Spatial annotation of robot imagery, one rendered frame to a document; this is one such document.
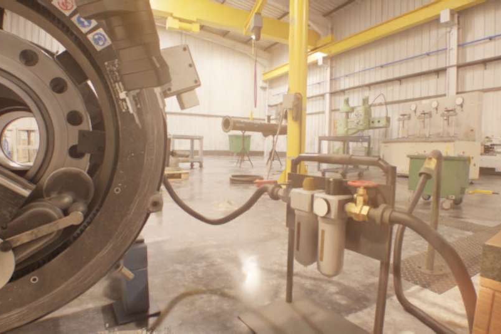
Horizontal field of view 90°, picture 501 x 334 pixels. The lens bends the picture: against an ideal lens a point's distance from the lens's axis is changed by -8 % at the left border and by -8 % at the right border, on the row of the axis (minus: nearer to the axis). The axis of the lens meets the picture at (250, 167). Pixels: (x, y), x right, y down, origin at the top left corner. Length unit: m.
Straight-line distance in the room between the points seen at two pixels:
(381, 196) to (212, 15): 12.53
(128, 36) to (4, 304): 0.51
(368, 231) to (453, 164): 2.51
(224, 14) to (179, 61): 12.59
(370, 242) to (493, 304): 0.39
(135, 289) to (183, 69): 0.74
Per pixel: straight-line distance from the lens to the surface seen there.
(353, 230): 0.82
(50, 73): 0.73
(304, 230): 0.84
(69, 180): 0.63
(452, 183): 3.26
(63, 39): 0.68
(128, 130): 0.59
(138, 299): 1.08
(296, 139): 3.95
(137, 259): 1.02
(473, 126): 6.48
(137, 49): 0.48
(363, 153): 11.22
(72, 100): 0.72
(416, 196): 1.32
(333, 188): 0.77
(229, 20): 13.26
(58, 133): 0.71
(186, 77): 0.68
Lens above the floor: 0.59
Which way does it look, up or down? 4 degrees down
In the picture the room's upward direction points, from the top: 1 degrees clockwise
